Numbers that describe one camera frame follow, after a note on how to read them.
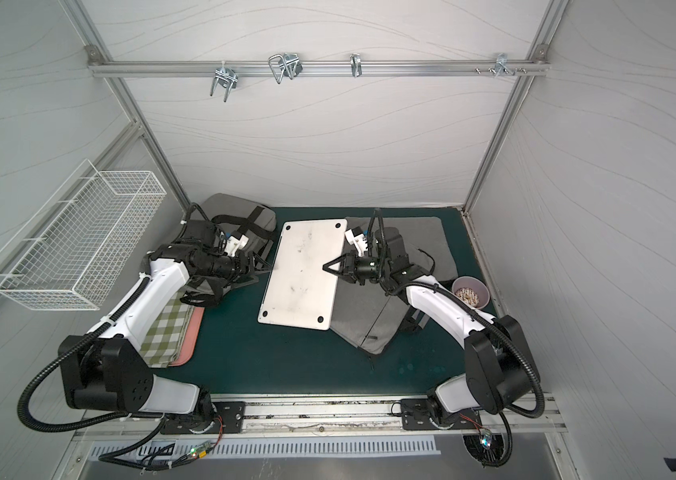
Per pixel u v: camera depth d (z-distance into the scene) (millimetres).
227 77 789
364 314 880
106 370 408
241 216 1111
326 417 749
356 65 781
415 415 734
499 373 425
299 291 751
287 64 765
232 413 737
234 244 766
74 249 689
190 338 866
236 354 844
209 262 667
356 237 753
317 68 785
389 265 649
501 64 765
